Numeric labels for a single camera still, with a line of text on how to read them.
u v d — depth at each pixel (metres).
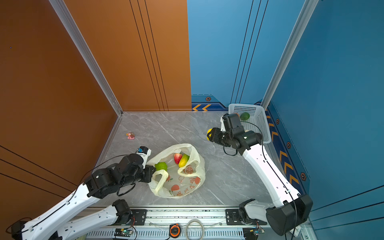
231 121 0.54
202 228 0.70
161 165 0.84
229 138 0.53
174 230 0.67
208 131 0.74
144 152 0.62
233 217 0.72
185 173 0.76
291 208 0.37
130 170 0.51
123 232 0.71
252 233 0.71
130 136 1.02
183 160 0.89
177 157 0.89
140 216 0.74
